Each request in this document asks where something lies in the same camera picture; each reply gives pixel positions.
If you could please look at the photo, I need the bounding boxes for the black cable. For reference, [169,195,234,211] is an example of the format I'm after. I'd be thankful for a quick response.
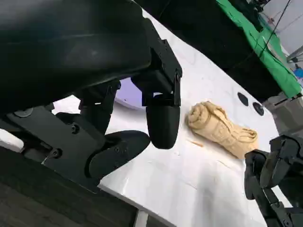
[259,0,293,57]

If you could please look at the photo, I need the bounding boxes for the black backdrop cloth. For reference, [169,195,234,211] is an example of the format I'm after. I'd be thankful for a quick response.
[134,0,288,101]

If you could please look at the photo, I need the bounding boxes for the lilac plate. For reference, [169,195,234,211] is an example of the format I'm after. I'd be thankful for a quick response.
[113,79,146,111]

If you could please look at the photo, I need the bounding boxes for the white table leg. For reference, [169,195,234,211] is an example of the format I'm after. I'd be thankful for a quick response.
[134,210,149,227]

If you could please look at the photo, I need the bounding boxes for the green cloth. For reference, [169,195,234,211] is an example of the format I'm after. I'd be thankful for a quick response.
[215,0,303,99]

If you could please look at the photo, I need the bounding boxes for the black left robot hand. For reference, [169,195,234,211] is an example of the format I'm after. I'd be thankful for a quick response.
[0,0,183,194]

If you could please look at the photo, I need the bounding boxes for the small beige sliver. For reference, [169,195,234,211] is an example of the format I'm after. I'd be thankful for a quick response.
[186,140,205,148]

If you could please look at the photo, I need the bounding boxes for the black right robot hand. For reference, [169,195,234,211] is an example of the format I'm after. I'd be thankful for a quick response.
[243,134,303,227]

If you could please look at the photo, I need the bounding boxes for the beige towel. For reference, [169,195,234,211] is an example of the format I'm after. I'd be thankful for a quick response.
[185,100,258,159]

